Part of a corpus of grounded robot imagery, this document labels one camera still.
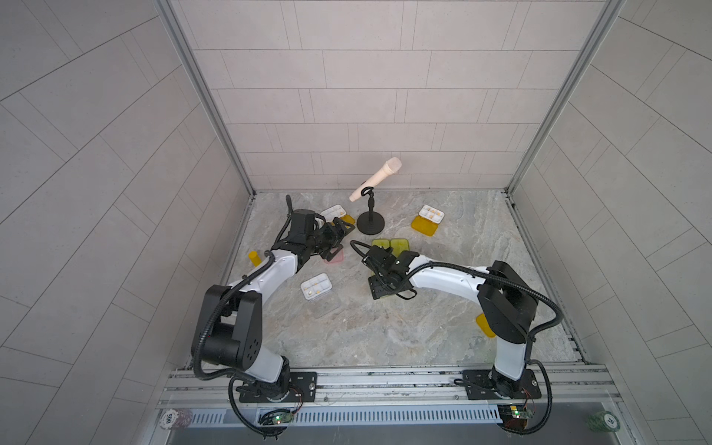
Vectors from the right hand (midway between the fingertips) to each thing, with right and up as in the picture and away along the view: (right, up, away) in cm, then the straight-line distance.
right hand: (380, 290), depth 89 cm
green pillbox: (+2, +14, +11) cm, 18 cm away
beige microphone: (+3, +39, -5) cm, 39 cm away
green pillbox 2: (+7, +13, +10) cm, 18 cm away
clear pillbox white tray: (-18, -3, -2) cm, 19 cm away
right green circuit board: (+32, -25, -21) cm, 46 cm away
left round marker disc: (-48, -21, -27) cm, 59 cm away
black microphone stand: (-3, +21, +16) cm, 27 cm away
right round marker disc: (+50, -22, -27) cm, 60 cm away
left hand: (-9, +19, -2) cm, 21 cm away
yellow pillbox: (+19, +22, +19) cm, 35 cm away
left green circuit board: (-24, -24, -23) cm, 41 cm away
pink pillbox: (-13, +11, -5) cm, 18 cm away
